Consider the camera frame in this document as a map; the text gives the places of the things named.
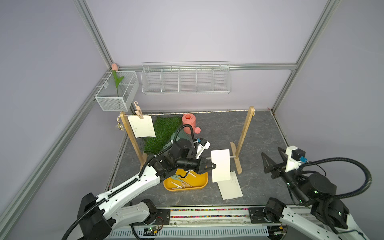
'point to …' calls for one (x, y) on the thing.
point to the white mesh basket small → (107, 96)
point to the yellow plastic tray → (179, 182)
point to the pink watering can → (190, 119)
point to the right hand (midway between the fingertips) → (271, 151)
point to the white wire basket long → (186, 77)
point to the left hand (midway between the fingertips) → (214, 168)
